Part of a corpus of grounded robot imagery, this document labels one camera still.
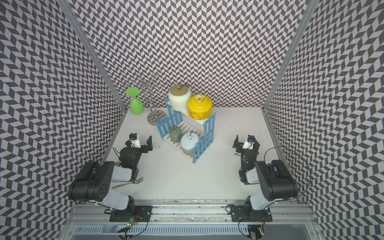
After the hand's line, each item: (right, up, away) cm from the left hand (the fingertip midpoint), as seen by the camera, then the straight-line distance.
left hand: (143, 136), depth 90 cm
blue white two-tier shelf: (+37, +5, -11) cm, 39 cm away
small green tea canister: (+19, +1, +5) cm, 19 cm away
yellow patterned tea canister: (+34, +16, -18) cm, 42 cm away
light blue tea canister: (+28, -2, -4) cm, 28 cm away
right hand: (+62, -1, -2) cm, 62 cm away
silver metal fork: (-1, -24, -10) cm, 26 cm away
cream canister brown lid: (+23, +23, -12) cm, 35 cm away
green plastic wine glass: (-4, +19, -1) cm, 19 cm away
